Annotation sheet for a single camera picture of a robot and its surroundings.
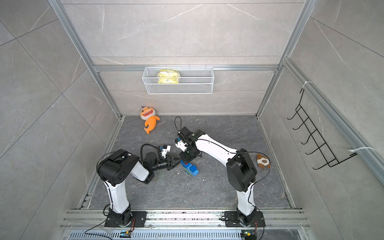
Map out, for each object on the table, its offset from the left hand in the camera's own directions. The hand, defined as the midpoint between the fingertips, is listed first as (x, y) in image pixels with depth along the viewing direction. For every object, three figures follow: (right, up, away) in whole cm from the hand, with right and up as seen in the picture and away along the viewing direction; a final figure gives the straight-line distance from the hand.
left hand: (184, 158), depth 86 cm
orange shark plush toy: (-29, +28, +24) cm, 48 cm away
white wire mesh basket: (+5, +51, +15) cm, 53 cm away
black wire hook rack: (+61, +16, -19) cm, 66 cm away
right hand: (+2, 0, 0) cm, 2 cm away
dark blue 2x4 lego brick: (+3, -5, -3) cm, 7 cm away
